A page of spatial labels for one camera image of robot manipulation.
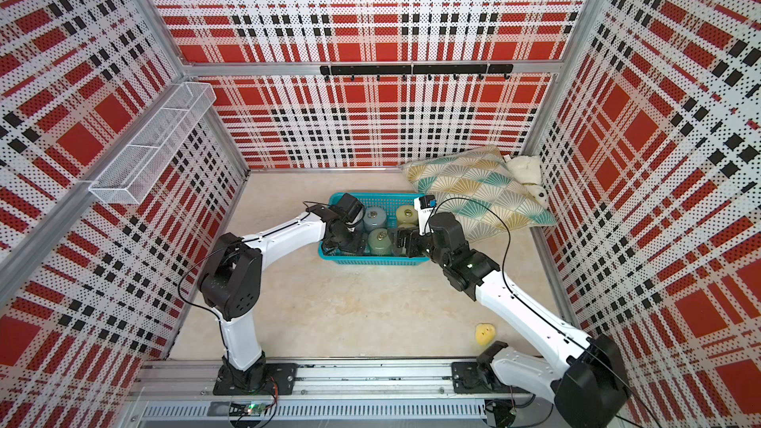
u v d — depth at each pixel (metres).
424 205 0.66
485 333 0.80
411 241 0.66
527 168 1.09
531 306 0.47
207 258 1.02
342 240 0.78
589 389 0.38
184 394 0.72
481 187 0.93
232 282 0.49
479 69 0.89
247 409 0.69
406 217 0.96
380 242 0.90
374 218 0.96
